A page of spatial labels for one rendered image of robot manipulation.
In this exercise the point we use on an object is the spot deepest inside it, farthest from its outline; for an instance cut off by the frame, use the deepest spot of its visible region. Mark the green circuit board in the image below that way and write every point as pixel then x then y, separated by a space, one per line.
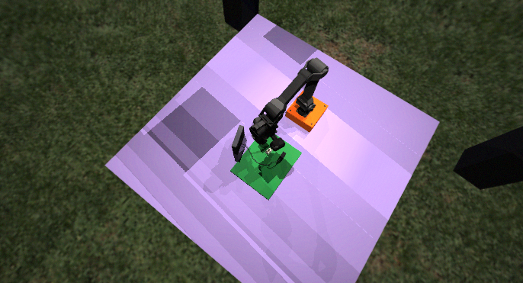
pixel 265 178

